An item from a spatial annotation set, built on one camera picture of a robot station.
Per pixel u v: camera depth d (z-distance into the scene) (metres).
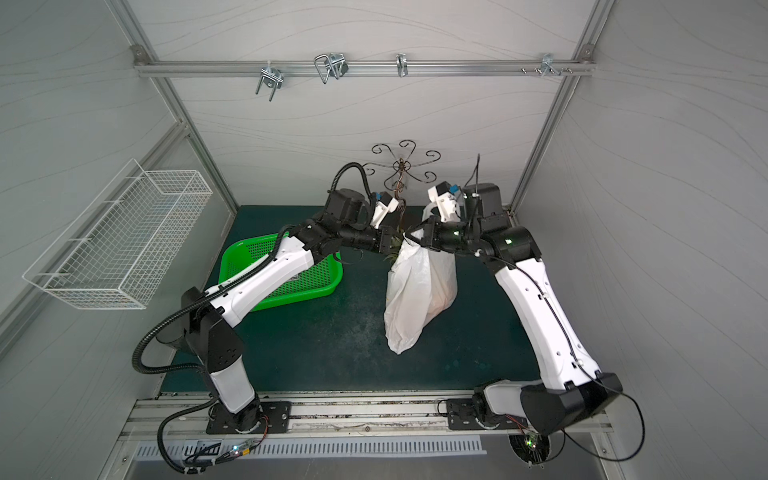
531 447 0.72
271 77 0.78
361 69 0.77
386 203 0.68
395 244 0.70
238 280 0.48
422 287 0.68
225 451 0.69
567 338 0.40
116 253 0.68
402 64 0.73
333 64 0.77
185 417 0.63
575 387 0.38
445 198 0.61
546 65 0.77
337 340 0.86
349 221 0.61
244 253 0.99
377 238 0.66
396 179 0.88
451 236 0.56
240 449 0.69
